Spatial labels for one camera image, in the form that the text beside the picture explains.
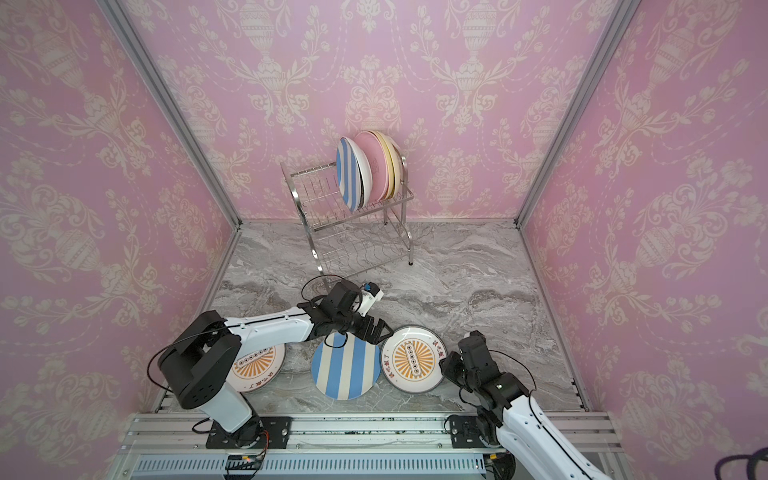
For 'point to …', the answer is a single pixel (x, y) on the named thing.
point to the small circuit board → (242, 462)
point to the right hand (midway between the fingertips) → (441, 363)
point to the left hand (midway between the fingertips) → (383, 330)
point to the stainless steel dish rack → (343, 241)
